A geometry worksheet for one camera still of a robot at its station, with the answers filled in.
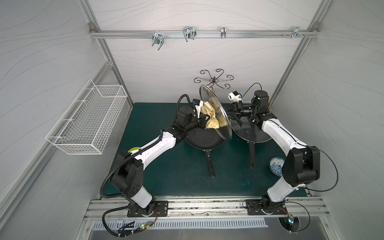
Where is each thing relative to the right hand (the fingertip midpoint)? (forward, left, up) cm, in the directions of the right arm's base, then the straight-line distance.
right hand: (220, 112), depth 71 cm
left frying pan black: (+5, +5, -34) cm, 35 cm away
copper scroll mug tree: (+28, +2, -2) cm, 28 cm away
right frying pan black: (-3, -21, -26) cm, 34 cm away
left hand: (+2, +4, -7) cm, 8 cm away
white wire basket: (-7, +64, 0) cm, 64 cm away
